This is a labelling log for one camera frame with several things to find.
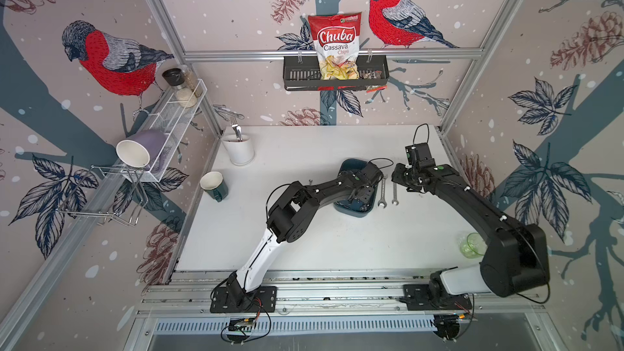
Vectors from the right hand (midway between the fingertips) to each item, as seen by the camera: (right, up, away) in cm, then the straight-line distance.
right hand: (395, 172), depth 89 cm
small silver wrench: (+3, -10, +9) cm, 14 cm away
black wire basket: (-35, +39, +7) cm, 53 cm away
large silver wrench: (-3, -12, +7) cm, 14 cm away
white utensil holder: (-63, +7, +14) cm, 65 cm away
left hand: (-9, -7, +9) cm, 14 cm away
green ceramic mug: (-71, -5, +6) cm, 71 cm away
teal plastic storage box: (-16, -14, +5) cm, 22 cm away
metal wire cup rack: (-85, -4, -23) cm, 88 cm away
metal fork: (-66, +18, +18) cm, 71 cm away
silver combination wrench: (-32, -5, +15) cm, 36 cm away
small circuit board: (-52, -43, -18) cm, 70 cm away
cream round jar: (-75, +26, -6) cm, 80 cm away
